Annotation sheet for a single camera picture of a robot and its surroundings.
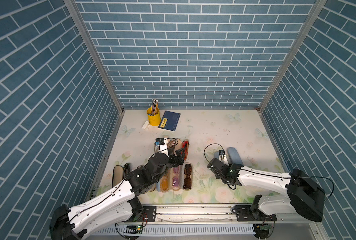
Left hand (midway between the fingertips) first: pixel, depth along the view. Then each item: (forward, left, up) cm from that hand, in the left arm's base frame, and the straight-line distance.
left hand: (183, 152), depth 73 cm
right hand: (-1, -23, -19) cm, 30 cm away
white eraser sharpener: (+32, +27, -19) cm, 46 cm away
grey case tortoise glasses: (-7, -3, -18) cm, 20 cm away
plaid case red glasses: (+15, -1, -18) cm, 24 cm away
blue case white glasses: (+8, -32, -19) cm, 38 cm away
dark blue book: (+37, +10, -20) cm, 44 cm away
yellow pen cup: (+33, +21, -15) cm, 42 cm away
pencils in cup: (+41, +20, -4) cm, 45 cm away
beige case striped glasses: (+14, +6, -16) cm, 22 cm away
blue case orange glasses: (-11, +10, -15) cm, 21 cm away
